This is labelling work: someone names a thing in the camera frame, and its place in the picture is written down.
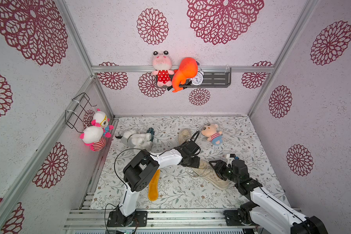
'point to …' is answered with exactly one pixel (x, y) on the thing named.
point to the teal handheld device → (152, 131)
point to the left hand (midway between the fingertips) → (196, 165)
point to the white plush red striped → (92, 136)
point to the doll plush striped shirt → (209, 130)
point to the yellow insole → (153, 189)
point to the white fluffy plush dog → (138, 142)
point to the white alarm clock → (198, 80)
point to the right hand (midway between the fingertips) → (210, 163)
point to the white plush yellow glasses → (100, 119)
